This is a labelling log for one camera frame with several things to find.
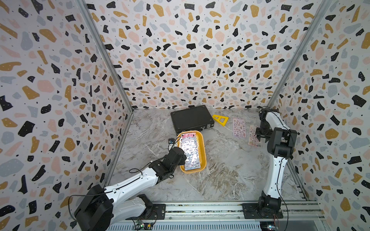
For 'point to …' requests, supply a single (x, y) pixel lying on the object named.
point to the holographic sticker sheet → (189, 143)
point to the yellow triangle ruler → (219, 117)
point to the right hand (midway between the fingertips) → (263, 139)
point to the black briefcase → (196, 118)
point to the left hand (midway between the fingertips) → (183, 153)
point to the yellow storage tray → (202, 151)
